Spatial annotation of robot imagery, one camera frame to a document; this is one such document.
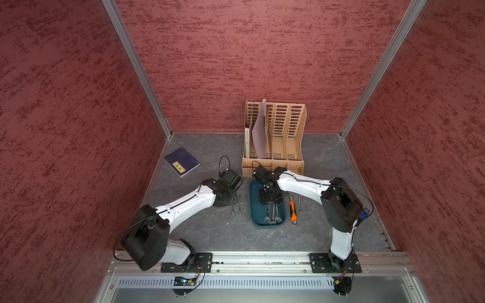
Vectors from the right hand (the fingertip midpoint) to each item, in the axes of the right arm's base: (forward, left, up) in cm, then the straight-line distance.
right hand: (267, 206), depth 88 cm
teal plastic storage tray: (-2, +4, 0) cm, 5 cm away
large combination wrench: (-5, 0, -2) cm, 5 cm away
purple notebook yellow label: (+28, +48, -1) cm, 56 cm away
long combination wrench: (-6, -5, -1) cm, 7 cm away
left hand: (0, +18, +4) cm, 19 cm away
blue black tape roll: (-5, -44, 0) cm, 45 cm away
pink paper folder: (+29, +2, +19) cm, 35 cm away
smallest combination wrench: (+1, -16, -2) cm, 16 cm away
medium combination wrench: (-7, -2, -2) cm, 7 cm away
